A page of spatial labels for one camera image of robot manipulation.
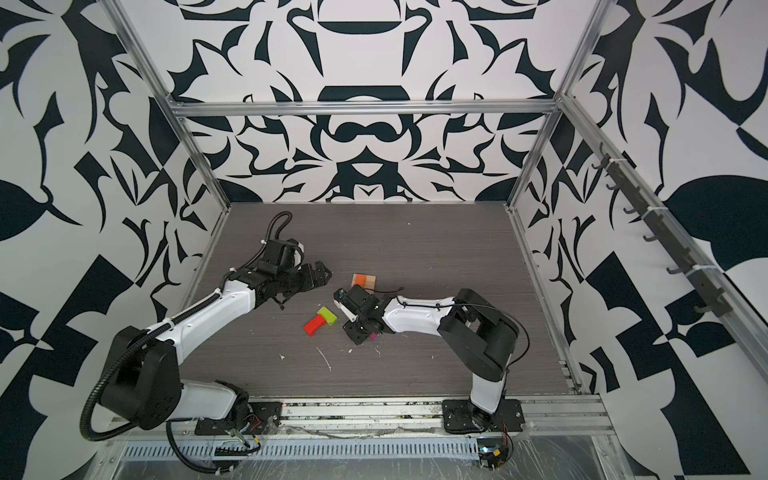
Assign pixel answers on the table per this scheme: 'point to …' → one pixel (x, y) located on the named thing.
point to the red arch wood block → (313, 325)
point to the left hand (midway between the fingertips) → (321, 272)
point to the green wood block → (328, 315)
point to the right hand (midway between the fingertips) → (353, 327)
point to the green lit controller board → (492, 452)
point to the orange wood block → (360, 279)
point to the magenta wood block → (373, 336)
